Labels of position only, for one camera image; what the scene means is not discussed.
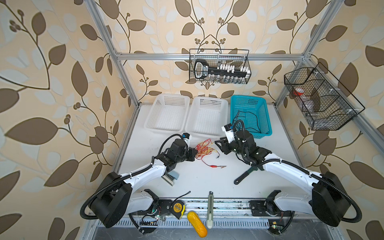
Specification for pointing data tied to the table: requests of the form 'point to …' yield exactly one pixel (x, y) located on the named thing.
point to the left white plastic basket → (168, 112)
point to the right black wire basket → (325, 103)
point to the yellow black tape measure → (177, 208)
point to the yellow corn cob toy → (197, 224)
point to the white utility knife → (210, 210)
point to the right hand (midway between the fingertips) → (218, 141)
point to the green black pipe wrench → (251, 169)
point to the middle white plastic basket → (207, 116)
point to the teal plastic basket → (254, 111)
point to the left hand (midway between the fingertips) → (199, 150)
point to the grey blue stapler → (170, 177)
